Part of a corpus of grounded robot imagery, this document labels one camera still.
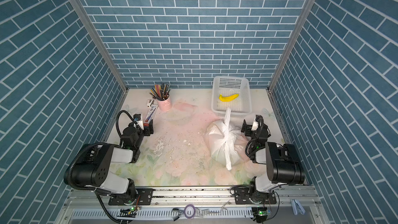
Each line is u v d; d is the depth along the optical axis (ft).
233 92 3.92
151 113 3.44
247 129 2.72
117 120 2.15
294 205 2.31
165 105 3.34
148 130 2.72
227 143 2.64
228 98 3.66
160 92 3.25
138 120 2.53
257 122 2.57
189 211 2.32
